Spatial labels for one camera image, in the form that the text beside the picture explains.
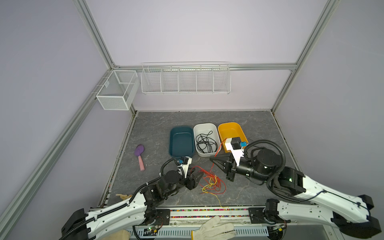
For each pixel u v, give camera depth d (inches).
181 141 40.0
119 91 39.1
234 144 17.9
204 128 41.7
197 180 26.9
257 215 29.1
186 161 26.1
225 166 20.0
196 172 29.8
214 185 27.0
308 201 17.3
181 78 39.7
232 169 18.2
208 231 27.4
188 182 25.7
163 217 29.0
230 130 42.8
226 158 19.8
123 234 27.3
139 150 38.0
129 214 20.1
